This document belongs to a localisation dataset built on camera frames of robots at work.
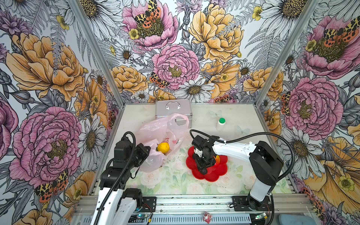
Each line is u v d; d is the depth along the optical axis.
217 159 0.87
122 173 0.47
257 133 0.52
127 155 0.52
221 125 1.01
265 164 0.46
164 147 0.89
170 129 0.93
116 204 0.46
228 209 0.73
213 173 0.83
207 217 0.67
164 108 0.97
